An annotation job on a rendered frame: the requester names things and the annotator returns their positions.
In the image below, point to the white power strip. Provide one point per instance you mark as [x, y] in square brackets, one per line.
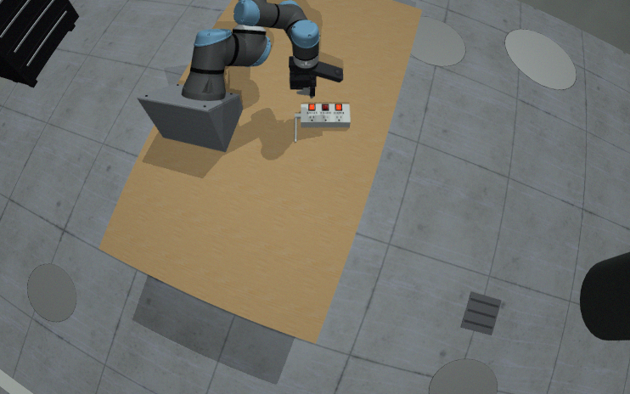
[323, 115]

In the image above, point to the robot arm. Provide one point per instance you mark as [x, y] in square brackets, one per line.
[249, 46]

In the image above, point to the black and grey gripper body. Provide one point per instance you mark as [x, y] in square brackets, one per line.
[301, 78]

